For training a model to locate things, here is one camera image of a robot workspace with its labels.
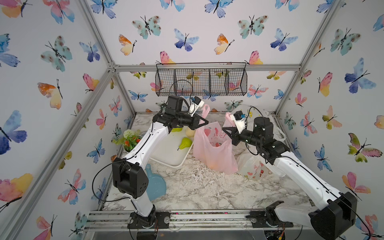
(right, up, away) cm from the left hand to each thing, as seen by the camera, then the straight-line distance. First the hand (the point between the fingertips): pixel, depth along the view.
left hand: (207, 120), depth 74 cm
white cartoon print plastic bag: (+26, -25, +8) cm, 37 cm away
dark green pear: (-13, -14, +22) cm, 29 cm away
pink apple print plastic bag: (+2, -11, -7) cm, 13 cm away
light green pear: (-21, -5, +34) cm, 40 cm away
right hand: (+9, -3, -2) cm, 10 cm away
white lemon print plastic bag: (+37, +7, +39) cm, 54 cm away
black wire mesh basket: (-3, +28, +24) cm, 37 cm away
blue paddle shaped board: (-28, -36, +11) cm, 47 cm away
